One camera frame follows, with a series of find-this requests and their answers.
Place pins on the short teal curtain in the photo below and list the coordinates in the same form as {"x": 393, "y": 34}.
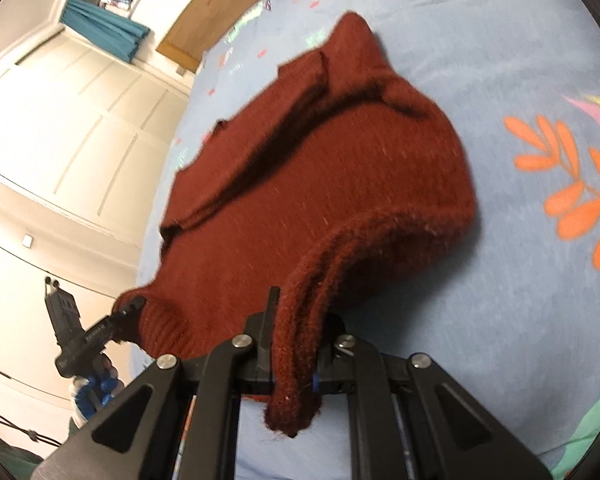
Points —
{"x": 105, "y": 30}

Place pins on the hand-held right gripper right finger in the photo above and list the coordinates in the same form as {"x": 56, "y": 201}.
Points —
{"x": 345, "y": 360}

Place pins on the white wardrobe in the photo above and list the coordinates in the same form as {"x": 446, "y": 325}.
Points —
{"x": 80, "y": 135}

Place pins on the bed with blue patterned cover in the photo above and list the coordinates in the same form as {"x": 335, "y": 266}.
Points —
{"x": 505, "y": 60}

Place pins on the dark red knitted sweater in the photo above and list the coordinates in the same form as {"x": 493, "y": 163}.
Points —
{"x": 305, "y": 185}

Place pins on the wooden headboard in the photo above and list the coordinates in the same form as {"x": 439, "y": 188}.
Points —
{"x": 205, "y": 20}

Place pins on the white wall switch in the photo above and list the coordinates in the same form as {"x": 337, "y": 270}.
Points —
{"x": 28, "y": 240}

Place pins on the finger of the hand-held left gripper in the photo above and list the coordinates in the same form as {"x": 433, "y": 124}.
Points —
{"x": 130, "y": 310}

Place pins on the dark green cloth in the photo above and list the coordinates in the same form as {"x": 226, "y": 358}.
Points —
{"x": 10, "y": 462}

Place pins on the person's left hand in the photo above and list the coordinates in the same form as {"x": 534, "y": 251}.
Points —
{"x": 100, "y": 385}

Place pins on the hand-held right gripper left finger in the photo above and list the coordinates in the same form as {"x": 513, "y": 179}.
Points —
{"x": 265, "y": 340}

